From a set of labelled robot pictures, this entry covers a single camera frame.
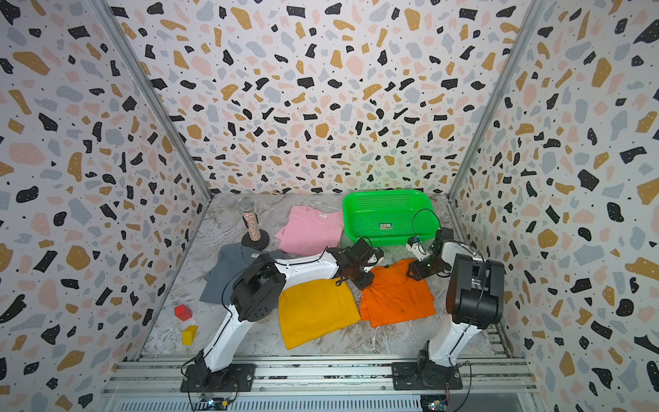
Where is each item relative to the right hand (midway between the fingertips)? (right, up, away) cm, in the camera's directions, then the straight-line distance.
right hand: (419, 270), depth 97 cm
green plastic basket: (-8, +20, +16) cm, 27 cm away
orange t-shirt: (-10, -8, -7) cm, 15 cm away
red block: (-80, -11, -14) cm, 82 cm away
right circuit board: (-2, -32, -26) cm, 41 cm away
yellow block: (-77, -17, -16) cm, 81 cm away
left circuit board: (-64, -32, -26) cm, 76 cm away
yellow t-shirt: (-40, -12, -11) cm, 43 cm away
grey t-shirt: (-71, +4, 0) cm, 71 cm away
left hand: (-17, -2, -4) cm, 18 cm away
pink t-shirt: (-43, +14, +12) cm, 47 cm away
